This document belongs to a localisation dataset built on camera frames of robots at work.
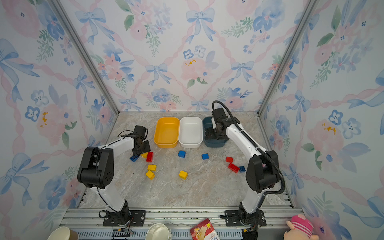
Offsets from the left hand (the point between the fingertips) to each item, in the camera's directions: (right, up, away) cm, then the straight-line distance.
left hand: (145, 148), depth 98 cm
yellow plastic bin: (+12, +10, +11) cm, 19 cm away
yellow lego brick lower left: (+6, -14, -11) cm, 19 cm away
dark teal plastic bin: (+42, +6, -7) cm, 43 cm away
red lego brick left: (+4, -5, -5) cm, 8 cm away
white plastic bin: (+29, +10, +12) cm, 33 cm away
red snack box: (+36, -34, -30) cm, 58 cm away
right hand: (+43, +9, -8) cm, 44 cm away
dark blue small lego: (+60, -12, -8) cm, 62 cm away
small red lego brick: (+54, -7, -3) cm, 54 cm away
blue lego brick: (+24, -4, 0) cm, 24 cm away
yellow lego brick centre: (+25, -14, -10) cm, 31 cm away
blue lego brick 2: (+39, -6, +1) cm, 39 cm away
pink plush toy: (+79, -32, -31) cm, 91 cm away
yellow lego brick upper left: (+6, -11, -8) cm, 15 cm away
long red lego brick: (+55, -11, -8) cm, 57 cm away
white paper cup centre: (+15, -36, -26) cm, 47 cm away
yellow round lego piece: (0, -4, -4) cm, 5 cm away
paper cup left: (-25, -32, -33) cm, 52 cm away
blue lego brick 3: (-6, -6, -4) cm, 9 cm away
